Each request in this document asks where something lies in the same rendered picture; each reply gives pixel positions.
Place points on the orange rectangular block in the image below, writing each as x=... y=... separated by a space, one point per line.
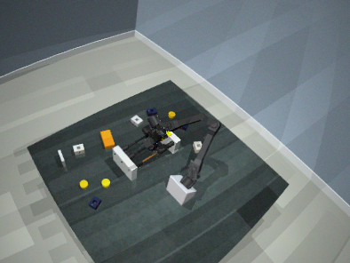
x=107 y=139

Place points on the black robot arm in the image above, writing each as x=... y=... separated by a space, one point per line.
x=160 y=133

